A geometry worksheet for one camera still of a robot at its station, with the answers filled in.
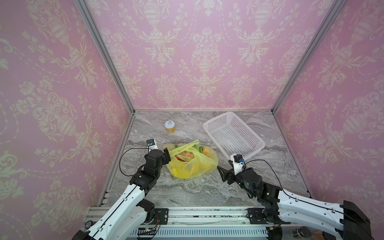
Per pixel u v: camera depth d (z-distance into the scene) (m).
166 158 0.68
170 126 1.06
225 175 0.68
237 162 0.66
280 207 0.55
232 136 1.05
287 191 0.56
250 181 0.56
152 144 0.69
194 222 0.73
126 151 1.00
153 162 0.59
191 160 0.80
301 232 0.62
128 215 0.53
